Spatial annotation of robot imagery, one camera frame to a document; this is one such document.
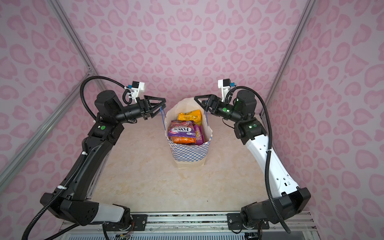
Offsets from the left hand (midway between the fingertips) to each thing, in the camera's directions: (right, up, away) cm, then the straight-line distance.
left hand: (164, 101), depth 57 cm
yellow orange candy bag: (+11, -4, +26) cm, 28 cm away
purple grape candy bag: (+13, -14, +21) cm, 29 cm away
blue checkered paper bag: (+8, -24, +17) cm, 31 cm away
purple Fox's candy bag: (+4, -10, +18) cm, 21 cm away
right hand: (+13, +1, +2) cm, 13 cm away
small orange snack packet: (+6, -16, +17) cm, 24 cm away
